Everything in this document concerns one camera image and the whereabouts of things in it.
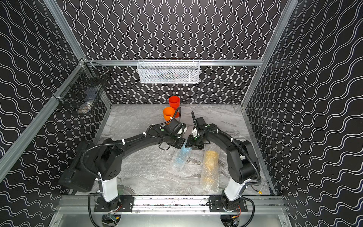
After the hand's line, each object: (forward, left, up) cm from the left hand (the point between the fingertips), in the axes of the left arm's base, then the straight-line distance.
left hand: (183, 142), depth 86 cm
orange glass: (+22, +12, 0) cm, 25 cm away
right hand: (0, -4, -5) cm, 6 cm away
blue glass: (-9, +2, -2) cm, 9 cm away
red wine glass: (+29, +8, +5) cm, 31 cm away
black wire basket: (+29, +70, +14) cm, 77 cm away
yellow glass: (-20, -15, -3) cm, 26 cm away
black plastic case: (-23, +50, +2) cm, 55 cm away
